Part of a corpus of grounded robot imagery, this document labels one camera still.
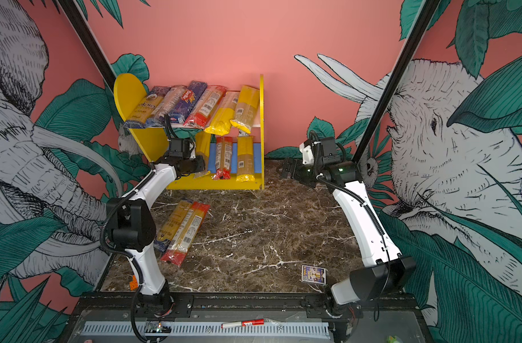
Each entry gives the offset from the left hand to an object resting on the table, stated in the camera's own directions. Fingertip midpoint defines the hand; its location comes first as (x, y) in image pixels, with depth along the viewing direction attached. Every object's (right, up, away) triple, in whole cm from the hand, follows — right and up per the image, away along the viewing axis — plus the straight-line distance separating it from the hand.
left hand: (203, 159), depth 95 cm
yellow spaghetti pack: (+19, -3, 0) cm, 19 cm away
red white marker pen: (+21, -58, -25) cm, 66 cm away
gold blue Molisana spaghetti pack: (-13, -29, -4) cm, 32 cm away
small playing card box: (+47, -46, -15) cm, 67 cm away
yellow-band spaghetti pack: (-1, +5, +2) cm, 6 cm away
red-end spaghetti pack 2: (-5, -32, -7) cm, 33 cm away
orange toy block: (-21, -48, -17) cm, 55 cm away
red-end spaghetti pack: (+9, 0, +1) cm, 9 cm away
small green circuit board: (-8, -59, -25) cm, 64 cm away
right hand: (+35, -5, -22) cm, 42 cm away
